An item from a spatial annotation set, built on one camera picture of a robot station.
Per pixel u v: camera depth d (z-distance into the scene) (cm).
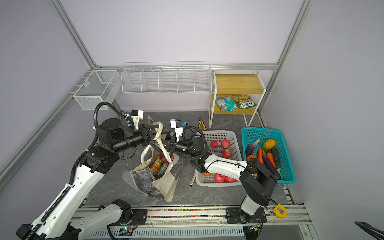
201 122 112
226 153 91
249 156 89
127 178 85
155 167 77
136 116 58
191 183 84
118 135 49
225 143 96
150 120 79
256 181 44
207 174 86
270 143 94
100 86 101
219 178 81
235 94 107
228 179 81
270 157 91
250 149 94
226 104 99
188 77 108
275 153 91
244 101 101
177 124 58
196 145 55
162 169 73
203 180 85
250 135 99
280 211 74
